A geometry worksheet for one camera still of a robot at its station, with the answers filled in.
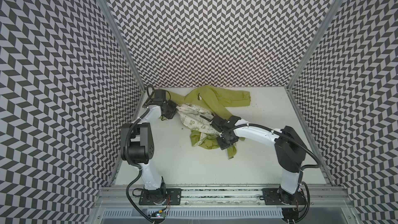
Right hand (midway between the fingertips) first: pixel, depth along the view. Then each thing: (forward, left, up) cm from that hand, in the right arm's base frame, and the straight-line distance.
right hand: (224, 143), depth 87 cm
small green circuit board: (-32, +31, 0) cm, 44 cm away
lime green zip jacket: (+21, +15, +6) cm, 26 cm away
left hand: (+22, +27, +8) cm, 36 cm away
